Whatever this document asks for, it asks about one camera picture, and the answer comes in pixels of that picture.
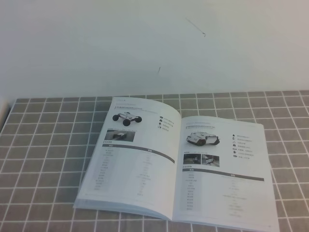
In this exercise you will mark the white robot catalogue book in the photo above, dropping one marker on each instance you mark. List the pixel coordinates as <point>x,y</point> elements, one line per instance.
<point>203,170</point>

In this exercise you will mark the grey checked tablecloth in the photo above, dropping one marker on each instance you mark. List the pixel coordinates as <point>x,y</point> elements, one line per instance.
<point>46,145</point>

